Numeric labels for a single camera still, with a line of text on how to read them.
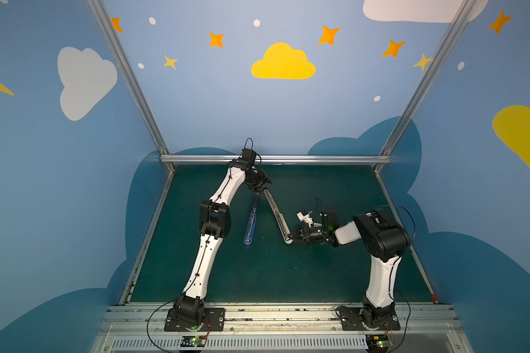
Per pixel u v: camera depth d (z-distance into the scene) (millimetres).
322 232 862
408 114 984
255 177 957
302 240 882
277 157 1158
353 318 750
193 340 708
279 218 982
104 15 692
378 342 714
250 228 959
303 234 885
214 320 749
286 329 734
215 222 691
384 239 543
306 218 934
